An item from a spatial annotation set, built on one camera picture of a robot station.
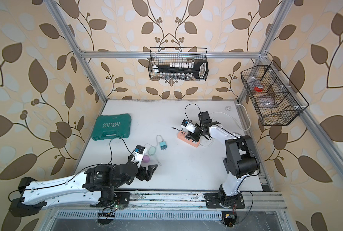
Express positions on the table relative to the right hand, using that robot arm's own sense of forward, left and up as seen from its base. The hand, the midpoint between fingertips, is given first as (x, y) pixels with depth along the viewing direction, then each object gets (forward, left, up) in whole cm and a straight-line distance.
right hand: (189, 133), depth 94 cm
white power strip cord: (+24, -33, -3) cm, 41 cm away
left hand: (-23, +22, +12) cm, 35 cm away
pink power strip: (+1, +5, -3) cm, 6 cm away
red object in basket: (+11, -37, +27) cm, 48 cm away
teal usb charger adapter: (-6, +18, -4) cm, 19 cm away
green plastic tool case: (+8, +54, 0) cm, 54 cm away
